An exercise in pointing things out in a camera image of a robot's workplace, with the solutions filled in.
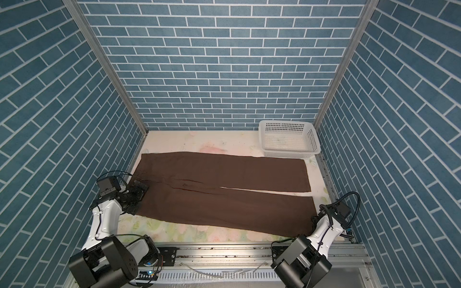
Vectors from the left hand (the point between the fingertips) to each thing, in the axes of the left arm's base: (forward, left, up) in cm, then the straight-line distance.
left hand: (145, 191), depth 84 cm
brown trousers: (+3, -20, -7) cm, 22 cm away
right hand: (-16, -80, -6) cm, 81 cm away
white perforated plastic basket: (+41, -78, -8) cm, 88 cm away
